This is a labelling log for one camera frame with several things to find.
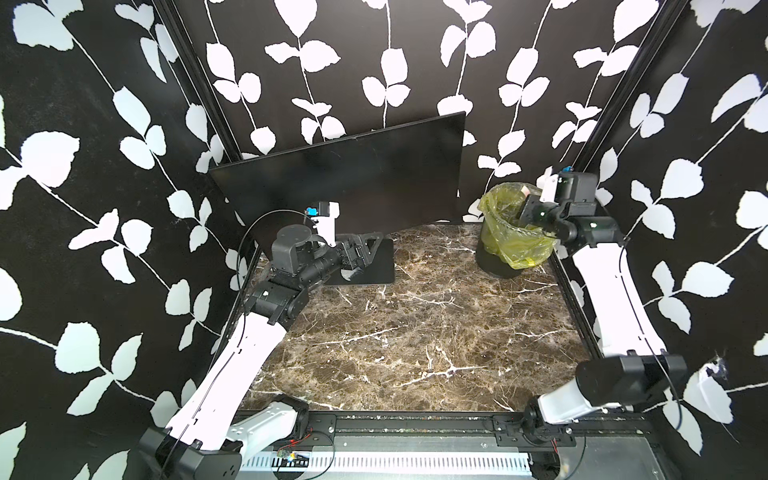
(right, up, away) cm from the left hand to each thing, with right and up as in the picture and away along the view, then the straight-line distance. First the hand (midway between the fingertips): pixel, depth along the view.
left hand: (368, 232), depth 65 cm
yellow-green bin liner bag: (+43, -2, +21) cm, 48 cm away
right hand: (+39, +8, +11) cm, 42 cm away
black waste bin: (+42, -9, +42) cm, 60 cm away
